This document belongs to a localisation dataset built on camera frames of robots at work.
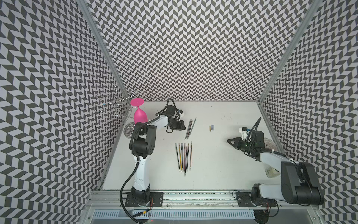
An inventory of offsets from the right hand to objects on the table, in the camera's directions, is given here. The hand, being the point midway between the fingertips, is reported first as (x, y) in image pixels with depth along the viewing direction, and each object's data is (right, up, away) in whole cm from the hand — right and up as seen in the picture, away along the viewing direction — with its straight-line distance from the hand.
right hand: (227, 143), depth 89 cm
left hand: (-28, +8, +11) cm, 31 cm away
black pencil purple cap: (-30, -9, -1) cm, 31 cm away
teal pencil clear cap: (-24, +8, +13) cm, 28 cm away
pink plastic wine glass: (-54, +18, -8) cm, 57 cm away
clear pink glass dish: (+27, -1, 0) cm, 27 cm away
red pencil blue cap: (-26, +7, +13) cm, 30 cm away
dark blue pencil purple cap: (-27, -9, 0) cm, 28 cm away
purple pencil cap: (-7, +9, +13) cm, 17 cm away
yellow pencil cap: (-9, +8, +13) cm, 18 cm away
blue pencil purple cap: (-25, +7, +13) cm, 29 cm away
